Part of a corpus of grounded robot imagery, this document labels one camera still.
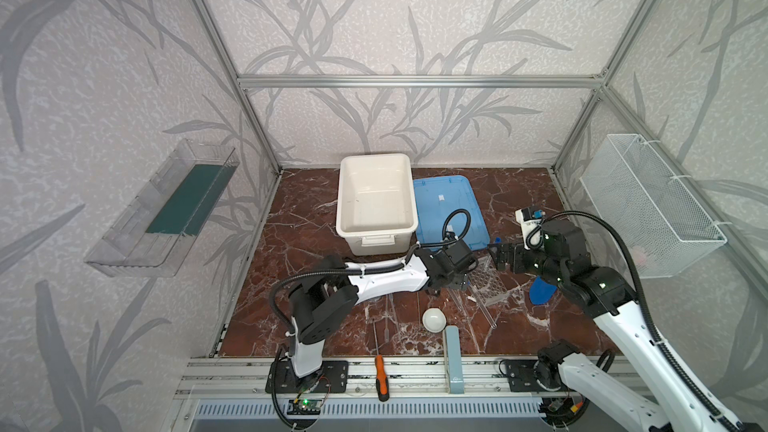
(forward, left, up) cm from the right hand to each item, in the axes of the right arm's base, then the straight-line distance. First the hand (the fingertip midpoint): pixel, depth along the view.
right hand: (503, 235), depth 74 cm
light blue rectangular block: (-29, +13, -17) cm, 36 cm away
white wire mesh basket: (-5, -29, +12) cm, 32 cm away
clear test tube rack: (-3, 0, -22) cm, 22 cm away
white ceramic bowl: (-14, +17, -22) cm, 31 cm away
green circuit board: (-34, +50, -24) cm, 64 cm away
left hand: (-2, +9, -16) cm, 18 cm away
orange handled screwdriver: (-31, +30, -19) cm, 47 cm away
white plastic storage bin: (+26, +36, -23) cm, 50 cm away
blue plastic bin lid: (+30, +13, -22) cm, 40 cm away
